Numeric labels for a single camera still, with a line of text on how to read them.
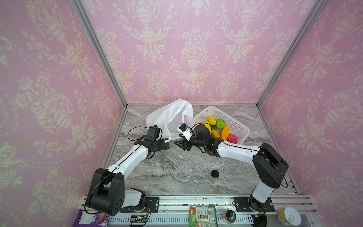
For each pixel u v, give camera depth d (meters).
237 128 0.98
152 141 0.67
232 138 0.94
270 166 0.46
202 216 0.70
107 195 0.41
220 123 1.00
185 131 0.72
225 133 0.98
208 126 1.04
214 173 0.75
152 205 0.74
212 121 1.01
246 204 0.72
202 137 0.67
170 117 0.85
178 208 0.74
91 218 0.69
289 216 0.66
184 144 0.73
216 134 0.97
